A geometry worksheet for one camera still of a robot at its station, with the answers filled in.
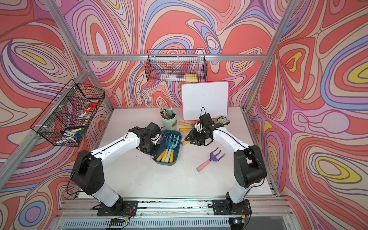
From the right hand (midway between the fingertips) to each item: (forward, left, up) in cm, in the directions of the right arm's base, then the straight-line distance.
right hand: (188, 143), depth 86 cm
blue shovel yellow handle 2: (+7, +3, -10) cm, 12 cm away
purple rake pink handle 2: (-5, -15, -11) cm, 19 cm away
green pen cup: (+17, +12, +2) cm, 22 cm away
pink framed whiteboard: (+31, -11, +9) cm, 34 cm away
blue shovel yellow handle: (+23, +2, -9) cm, 25 cm away
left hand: (-4, +19, -3) cm, 20 cm away
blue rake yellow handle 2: (+6, +13, -8) cm, 17 cm away
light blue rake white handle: (+4, +10, -7) cm, 12 cm away
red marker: (+11, +55, +21) cm, 59 cm away
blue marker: (-3, +59, +19) cm, 62 cm away
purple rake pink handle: (+5, +17, +1) cm, 17 cm away
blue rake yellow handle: (+7, +13, -8) cm, 17 cm away
